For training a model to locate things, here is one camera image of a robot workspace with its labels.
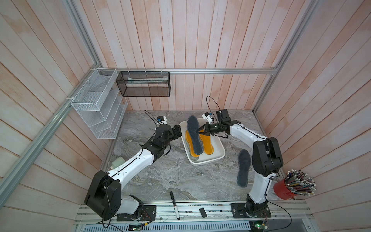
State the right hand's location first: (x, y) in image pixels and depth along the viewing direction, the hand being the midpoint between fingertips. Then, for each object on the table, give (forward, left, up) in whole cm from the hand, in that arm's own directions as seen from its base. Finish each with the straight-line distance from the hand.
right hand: (196, 131), depth 89 cm
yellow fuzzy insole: (-5, -9, -13) cm, 16 cm away
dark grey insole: (+5, +2, +1) cm, 6 cm away
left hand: (-3, +13, +5) cm, 14 cm away
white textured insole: (-12, +1, -14) cm, 18 cm away
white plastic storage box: (-6, -16, -14) cm, 22 cm away
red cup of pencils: (-30, -47, +1) cm, 56 cm away
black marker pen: (-40, +12, -13) cm, 43 cm away
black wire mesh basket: (+23, +33, +20) cm, 45 cm away
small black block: (-42, -3, -16) cm, 45 cm away
